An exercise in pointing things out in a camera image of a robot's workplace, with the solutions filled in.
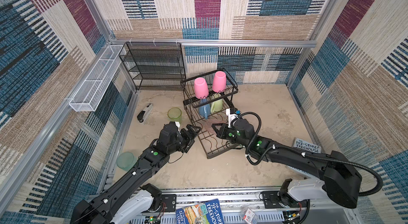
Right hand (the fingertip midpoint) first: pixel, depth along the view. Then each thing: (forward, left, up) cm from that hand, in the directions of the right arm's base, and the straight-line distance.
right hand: (213, 127), depth 78 cm
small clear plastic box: (-34, -14, -16) cm, 40 cm away
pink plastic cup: (+23, -4, +9) cm, 24 cm away
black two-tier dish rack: (+13, +2, +5) cm, 14 cm away
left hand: (-3, +6, 0) cm, 7 cm away
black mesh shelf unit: (+50, +39, -1) cm, 63 cm away
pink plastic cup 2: (+18, +6, +9) cm, 21 cm away
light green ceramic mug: (+22, -3, -12) cm, 25 cm away
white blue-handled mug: (+16, +5, -8) cm, 18 cm away
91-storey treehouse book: (-33, +4, -16) cm, 37 cm away
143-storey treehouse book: (-2, -49, -17) cm, 51 cm away
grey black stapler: (+18, +43, -14) cm, 49 cm away
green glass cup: (+19, +24, -16) cm, 34 cm away
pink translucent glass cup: (+16, +1, -20) cm, 26 cm away
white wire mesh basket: (+7, +56, +16) cm, 58 cm away
